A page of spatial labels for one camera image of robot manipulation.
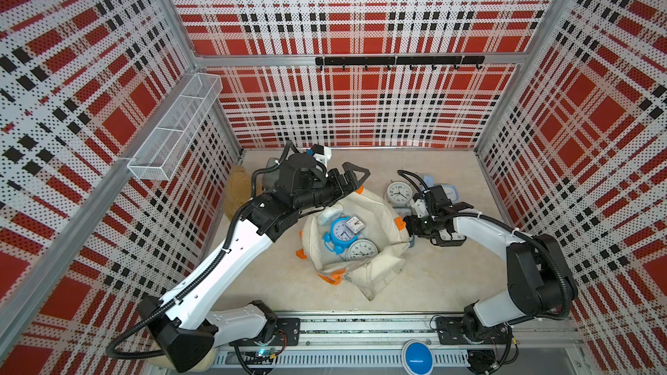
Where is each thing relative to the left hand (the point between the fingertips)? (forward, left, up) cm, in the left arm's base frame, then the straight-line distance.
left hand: (364, 181), depth 64 cm
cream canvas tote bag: (-2, -7, -21) cm, 22 cm away
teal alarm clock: (+20, -37, -34) cm, 55 cm away
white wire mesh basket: (+24, +71, -14) cm, 76 cm away
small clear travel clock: (+4, +2, -30) cm, 30 cm away
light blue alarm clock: (+23, -28, -30) cm, 47 cm away
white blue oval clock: (+5, +12, -27) cm, 30 cm away
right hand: (+2, -18, -31) cm, 36 cm away
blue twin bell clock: (0, +8, -33) cm, 34 cm away
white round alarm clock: (+19, -16, -33) cm, 41 cm away
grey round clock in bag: (-5, 0, -32) cm, 32 cm away
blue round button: (-35, -14, -33) cm, 50 cm away
